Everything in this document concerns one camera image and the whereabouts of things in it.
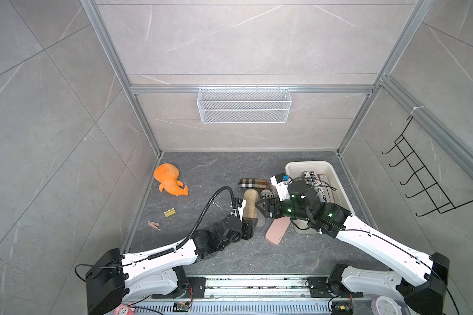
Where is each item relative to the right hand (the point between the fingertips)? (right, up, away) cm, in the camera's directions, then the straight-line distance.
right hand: (263, 203), depth 71 cm
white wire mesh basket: (-8, +46, +30) cm, 56 cm away
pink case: (+8, -15, +15) cm, 23 cm away
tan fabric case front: (-5, 0, +1) cm, 5 cm away
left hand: (-3, -6, +5) cm, 9 cm away
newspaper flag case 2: (+28, +2, +17) cm, 33 cm away
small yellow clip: (-43, -8, +22) cm, 49 cm away
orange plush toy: (-47, +10, +29) cm, 56 cm away
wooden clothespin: (-49, -14, +19) cm, 54 cm away
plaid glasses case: (-2, +5, +31) cm, 31 cm away
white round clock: (+43, -36, -2) cm, 56 cm away
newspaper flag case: (+24, +8, +22) cm, 34 cm away
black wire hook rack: (+53, +4, -11) cm, 55 cm away
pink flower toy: (-48, -36, -4) cm, 60 cm away
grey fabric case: (+1, -11, +17) cm, 20 cm away
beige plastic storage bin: (+18, +11, +25) cm, 33 cm away
